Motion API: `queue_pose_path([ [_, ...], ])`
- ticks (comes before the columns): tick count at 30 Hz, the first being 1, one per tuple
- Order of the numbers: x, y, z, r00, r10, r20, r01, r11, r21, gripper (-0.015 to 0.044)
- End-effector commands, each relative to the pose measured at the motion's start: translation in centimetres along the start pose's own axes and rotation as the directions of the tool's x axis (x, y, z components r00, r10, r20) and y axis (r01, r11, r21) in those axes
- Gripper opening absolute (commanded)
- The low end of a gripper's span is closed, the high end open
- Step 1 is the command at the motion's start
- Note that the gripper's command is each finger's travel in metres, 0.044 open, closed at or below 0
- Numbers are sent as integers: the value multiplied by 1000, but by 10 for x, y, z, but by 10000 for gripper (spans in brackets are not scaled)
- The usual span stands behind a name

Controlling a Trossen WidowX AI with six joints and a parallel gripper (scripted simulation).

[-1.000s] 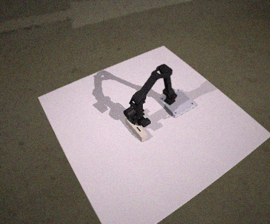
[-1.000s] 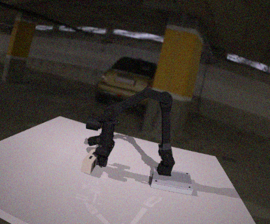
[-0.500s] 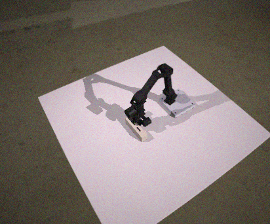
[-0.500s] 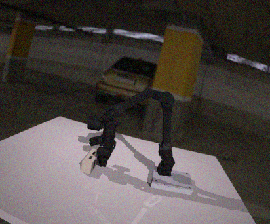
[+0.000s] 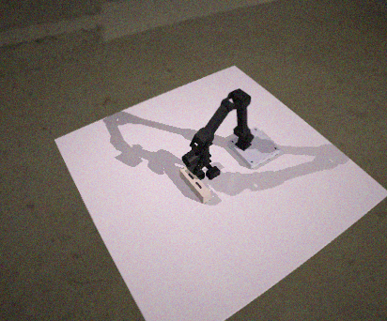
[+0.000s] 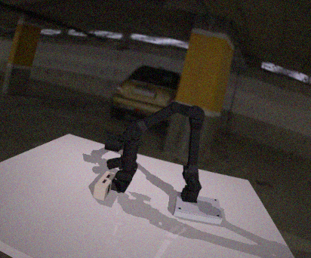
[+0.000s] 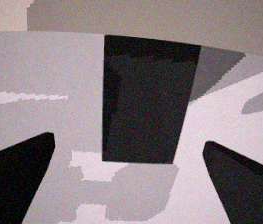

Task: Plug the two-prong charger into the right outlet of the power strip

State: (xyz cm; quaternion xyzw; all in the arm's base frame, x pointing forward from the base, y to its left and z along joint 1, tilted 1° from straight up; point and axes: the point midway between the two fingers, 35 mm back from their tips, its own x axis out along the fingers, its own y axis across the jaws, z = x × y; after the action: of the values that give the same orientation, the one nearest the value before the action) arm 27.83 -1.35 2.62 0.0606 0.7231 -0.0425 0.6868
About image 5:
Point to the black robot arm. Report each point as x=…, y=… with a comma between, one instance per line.
x=205, y=136

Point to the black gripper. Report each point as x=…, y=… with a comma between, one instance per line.
x=212, y=172

